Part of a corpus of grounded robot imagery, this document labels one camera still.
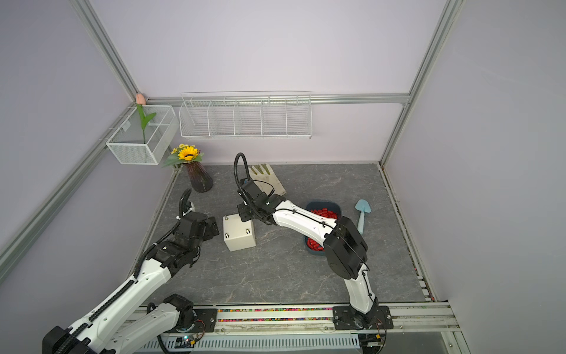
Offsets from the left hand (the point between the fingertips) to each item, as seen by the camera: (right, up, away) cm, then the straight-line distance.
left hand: (202, 224), depth 80 cm
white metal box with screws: (+12, -5, +4) cm, 14 cm away
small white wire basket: (-27, +30, -1) cm, 40 cm away
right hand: (+14, +6, +5) cm, 16 cm away
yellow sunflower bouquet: (-12, +28, +11) cm, 32 cm away
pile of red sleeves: (+42, -10, +11) cm, 44 cm away
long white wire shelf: (+12, +46, +19) cm, 51 cm away
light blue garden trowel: (+66, +5, +22) cm, 70 cm away
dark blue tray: (+51, +3, +24) cm, 57 cm away
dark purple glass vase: (-11, +16, +25) cm, 32 cm away
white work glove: (+19, +18, +35) cm, 44 cm away
